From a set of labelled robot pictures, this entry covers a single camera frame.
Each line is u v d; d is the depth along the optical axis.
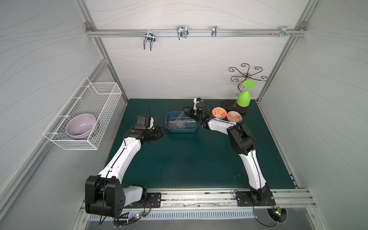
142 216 0.68
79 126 0.61
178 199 0.75
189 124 1.05
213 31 0.79
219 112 1.11
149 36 0.78
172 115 1.07
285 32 0.76
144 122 0.64
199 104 0.86
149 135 0.69
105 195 0.39
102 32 0.79
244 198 0.73
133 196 0.59
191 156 0.90
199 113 0.82
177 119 1.01
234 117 1.08
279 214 0.71
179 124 1.04
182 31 0.76
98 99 0.78
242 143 0.60
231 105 1.16
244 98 0.91
